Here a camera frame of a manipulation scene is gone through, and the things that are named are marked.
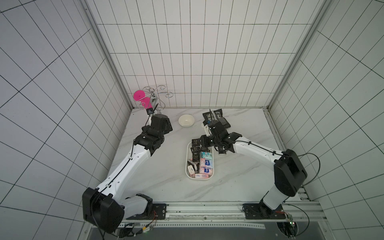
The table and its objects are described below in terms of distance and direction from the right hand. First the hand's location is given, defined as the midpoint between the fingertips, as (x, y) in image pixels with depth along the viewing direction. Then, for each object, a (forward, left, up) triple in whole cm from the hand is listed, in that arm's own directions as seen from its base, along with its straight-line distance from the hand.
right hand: (193, 142), depth 85 cm
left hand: (+3, +20, +10) cm, 22 cm away
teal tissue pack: (-4, -8, -7) cm, 11 cm away
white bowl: (+23, +7, -9) cm, 26 cm away
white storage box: (-3, +3, -12) cm, 13 cm away
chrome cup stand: (+18, +23, +13) cm, 32 cm away
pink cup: (+21, +34, +16) cm, 43 cm away
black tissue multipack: (+31, -15, -11) cm, 36 cm away
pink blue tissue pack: (-10, -8, -5) cm, 14 cm away
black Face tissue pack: (0, -1, -1) cm, 1 cm away
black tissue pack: (0, -1, -10) cm, 10 cm away
